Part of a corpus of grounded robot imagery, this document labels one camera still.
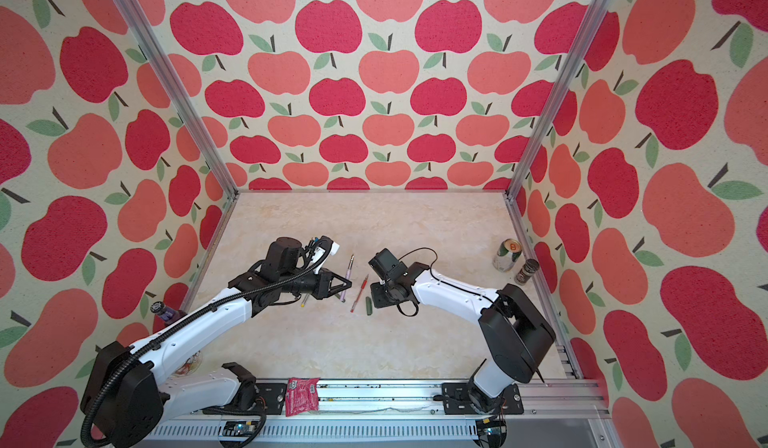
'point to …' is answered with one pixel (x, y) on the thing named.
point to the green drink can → (507, 255)
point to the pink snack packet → (301, 395)
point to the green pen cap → (369, 306)
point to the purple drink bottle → (168, 315)
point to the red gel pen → (364, 285)
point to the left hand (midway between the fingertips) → (352, 287)
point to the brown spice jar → (525, 273)
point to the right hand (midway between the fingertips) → (383, 295)
